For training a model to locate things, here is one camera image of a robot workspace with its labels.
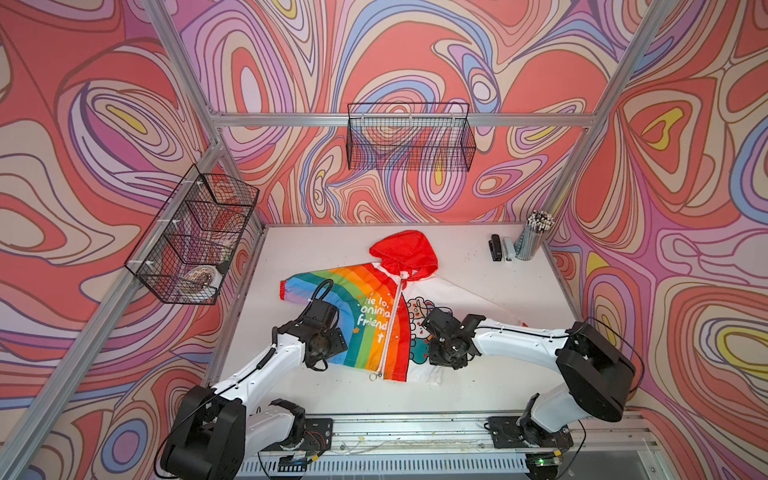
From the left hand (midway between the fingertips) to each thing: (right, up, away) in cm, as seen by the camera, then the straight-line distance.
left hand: (338, 348), depth 86 cm
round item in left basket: (-30, +23, -14) cm, 40 cm away
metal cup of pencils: (+63, +38, +10) cm, 74 cm away
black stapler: (+54, +30, +23) cm, 66 cm away
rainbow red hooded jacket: (+12, +11, +10) cm, 19 cm away
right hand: (+29, -5, -1) cm, 30 cm away
